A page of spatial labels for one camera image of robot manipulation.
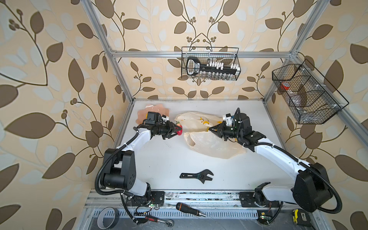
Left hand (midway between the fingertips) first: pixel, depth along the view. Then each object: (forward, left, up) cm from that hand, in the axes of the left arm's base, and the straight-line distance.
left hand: (178, 128), depth 84 cm
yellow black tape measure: (-41, -60, -12) cm, 74 cm away
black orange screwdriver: (-38, -6, -13) cm, 41 cm away
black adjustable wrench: (-22, -15, -16) cm, 31 cm away
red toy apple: (-1, -1, -2) cm, 2 cm away
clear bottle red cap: (+10, -67, +15) cm, 69 cm away
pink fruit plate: (+28, +18, -14) cm, 36 cm away
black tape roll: (-42, +33, -17) cm, 56 cm away
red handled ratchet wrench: (-44, +3, -14) cm, 46 cm away
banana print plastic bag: (+12, -12, -13) cm, 21 cm away
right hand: (-3, -17, +5) cm, 18 cm away
